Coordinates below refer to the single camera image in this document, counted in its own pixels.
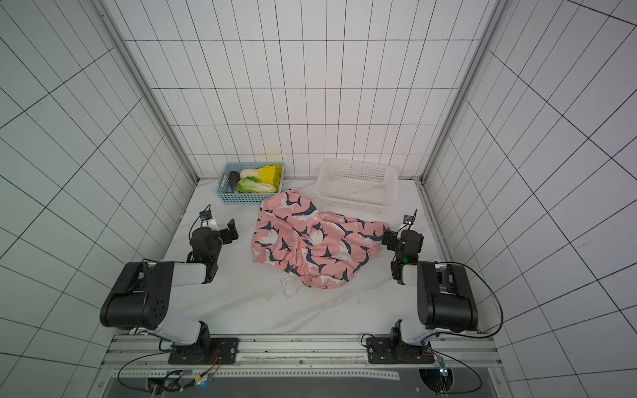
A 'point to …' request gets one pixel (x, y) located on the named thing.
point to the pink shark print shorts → (323, 249)
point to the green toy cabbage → (254, 185)
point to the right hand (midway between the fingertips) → (393, 226)
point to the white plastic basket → (354, 186)
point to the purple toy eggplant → (234, 177)
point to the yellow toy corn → (271, 174)
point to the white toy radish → (245, 172)
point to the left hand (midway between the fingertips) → (222, 224)
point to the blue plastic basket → (224, 193)
